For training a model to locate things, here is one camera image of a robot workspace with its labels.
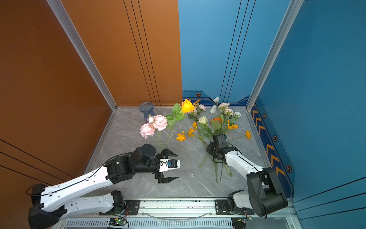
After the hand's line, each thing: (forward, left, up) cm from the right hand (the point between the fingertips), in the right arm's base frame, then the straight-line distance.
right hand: (206, 148), depth 90 cm
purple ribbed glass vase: (+24, +40, +14) cm, 49 cm away
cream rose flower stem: (+25, 0, -2) cm, 25 cm away
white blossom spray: (+37, -8, -2) cm, 38 cm away
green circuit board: (-38, +48, -6) cm, 61 cm away
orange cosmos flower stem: (+4, +16, +7) cm, 18 cm away
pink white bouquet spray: (+28, -19, -1) cm, 34 cm away
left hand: (-17, +17, +18) cm, 30 cm away
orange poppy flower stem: (+12, -30, -2) cm, 33 cm away
